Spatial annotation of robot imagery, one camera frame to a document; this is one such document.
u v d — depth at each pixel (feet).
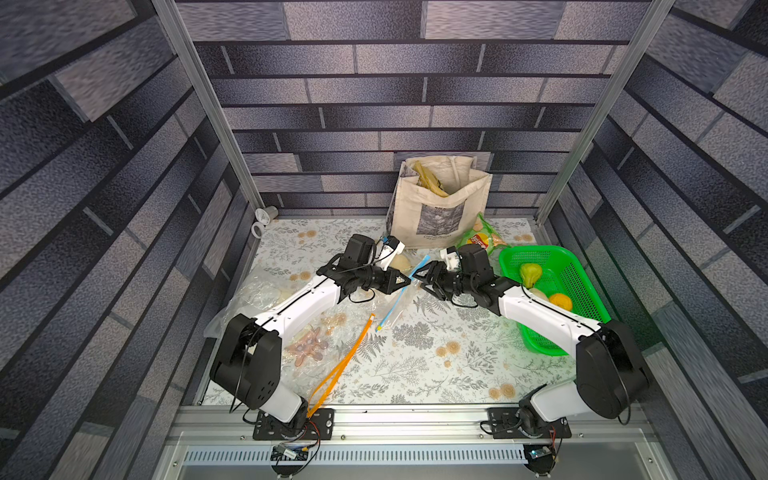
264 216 3.81
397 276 2.39
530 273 3.19
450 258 2.60
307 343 2.87
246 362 1.43
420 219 3.23
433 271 2.45
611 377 1.40
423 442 2.41
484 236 3.19
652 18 2.29
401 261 3.29
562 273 3.28
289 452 2.33
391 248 2.43
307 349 2.81
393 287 2.35
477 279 2.16
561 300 2.93
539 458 2.35
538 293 3.04
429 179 3.13
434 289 2.52
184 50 2.43
